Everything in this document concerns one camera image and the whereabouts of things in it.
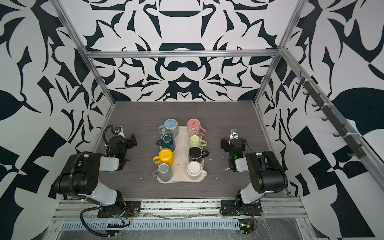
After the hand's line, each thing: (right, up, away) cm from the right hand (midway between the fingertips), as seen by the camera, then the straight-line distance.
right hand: (234, 136), depth 94 cm
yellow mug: (-40, -9, -11) cm, 43 cm away
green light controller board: (0, -39, -23) cm, 45 cm away
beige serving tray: (-33, -13, -3) cm, 35 cm away
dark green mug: (-40, -2, -7) cm, 41 cm away
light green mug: (-24, -2, -7) cm, 25 cm away
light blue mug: (-39, +6, -3) cm, 40 cm away
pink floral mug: (-25, +6, -1) cm, 25 cm away
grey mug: (-40, -16, -18) cm, 46 cm away
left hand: (-67, +2, -2) cm, 67 cm away
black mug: (-24, -8, -11) cm, 28 cm away
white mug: (-25, -16, -15) cm, 33 cm away
